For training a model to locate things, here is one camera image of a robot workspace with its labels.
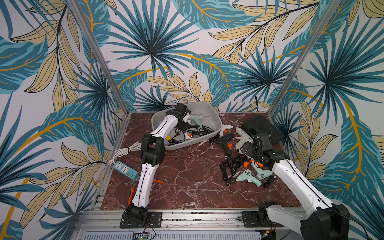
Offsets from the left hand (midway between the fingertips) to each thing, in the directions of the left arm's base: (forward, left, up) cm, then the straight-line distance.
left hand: (183, 128), depth 104 cm
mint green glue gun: (+10, -10, -1) cm, 14 cm away
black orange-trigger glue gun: (-7, -28, -5) cm, 30 cm away
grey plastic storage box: (+8, -16, -2) cm, 18 cm away
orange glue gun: (-25, -39, -2) cm, 46 cm away
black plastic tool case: (+6, -58, -1) cm, 58 cm away
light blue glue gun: (-31, -47, -2) cm, 56 cm away
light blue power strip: (-30, +32, -3) cm, 44 cm away
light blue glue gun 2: (-31, -39, -3) cm, 50 cm away
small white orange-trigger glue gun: (+4, -30, -3) cm, 31 cm away
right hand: (-22, -40, +9) cm, 46 cm away
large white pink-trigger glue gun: (-7, -40, -1) cm, 41 cm away
